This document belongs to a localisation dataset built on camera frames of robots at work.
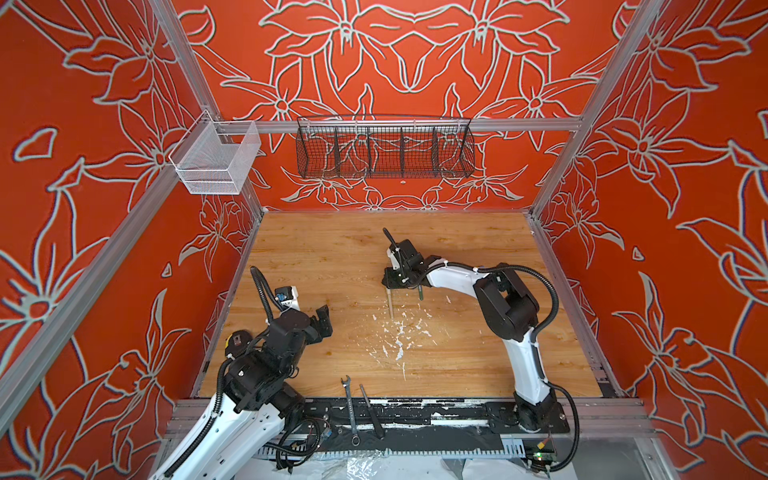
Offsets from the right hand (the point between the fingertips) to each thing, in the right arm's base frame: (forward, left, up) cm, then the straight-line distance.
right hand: (379, 279), depth 98 cm
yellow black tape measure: (-21, +41, +1) cm, 46 cm away
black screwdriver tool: (-39, +2, -1) cm, 40 cm away
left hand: (-19, +16, +16) cm, 30 cm away
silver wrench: (-44, +6, -1) cm, 45 cm away
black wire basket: (+34, -3, +28) cm, 44 cm away
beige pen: (-10, -3, -1) cm, 10 cm away
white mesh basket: (+28, +52, +30) cm, 66 cm away
